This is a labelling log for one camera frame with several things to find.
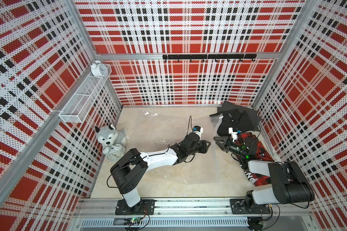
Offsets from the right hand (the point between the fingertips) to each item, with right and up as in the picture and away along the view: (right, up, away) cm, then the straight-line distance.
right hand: (215, 139), depth 82 cm
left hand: (-2, -3, +1) cm, 4 cm away
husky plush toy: (-62, +2, 0) cm, 62 cm away
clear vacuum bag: (-40, +3, +23) cm, 46 cm away
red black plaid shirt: (+28, -10, +10) cm, 32 cm away
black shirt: (+29, +12, +28) cm, 42 cm away
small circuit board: (-42, -38, -13) cm, 58 cm away
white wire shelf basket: (-86, +18, +7) cm, 88 cm away
